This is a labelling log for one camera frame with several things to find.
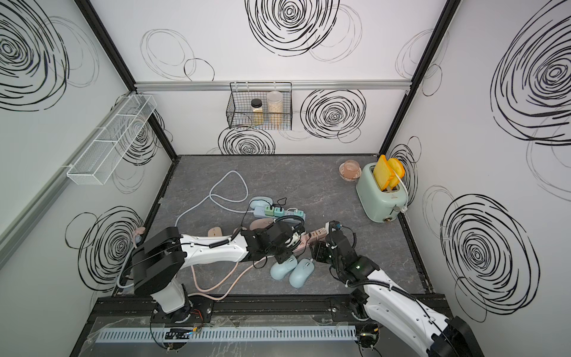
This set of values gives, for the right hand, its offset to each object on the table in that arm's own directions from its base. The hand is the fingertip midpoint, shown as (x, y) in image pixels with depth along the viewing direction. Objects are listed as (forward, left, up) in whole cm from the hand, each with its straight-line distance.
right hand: (314, 248), depth 82 cm
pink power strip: (+3, +1, +3) cm, 4 cm away
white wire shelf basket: (+15, +73, +29) cm, 80 cm away
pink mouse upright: (+10, +29, -5) cm, 31 cm away
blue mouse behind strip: (+20, +22, +1) cm, 30 cm away
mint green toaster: (+14, -26, +7) cm, 30 cm away
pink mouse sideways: (+11, +22, -4) cm, 25 cm away
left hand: (+1, +8, -1) cm, 9 cm away
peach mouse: (+7, +40, -3) cm, 41 cm away
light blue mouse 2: (-8, +5, -4) cm, 10 cm away
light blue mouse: (-8, +13, -3) cm, 16 cm away
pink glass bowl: (+40, -19, -1) cm, 44 cm away
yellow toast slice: (+24, -28, +17) cm, 40 cm away
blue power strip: (+16, +22, -3) cm, 28 cm away
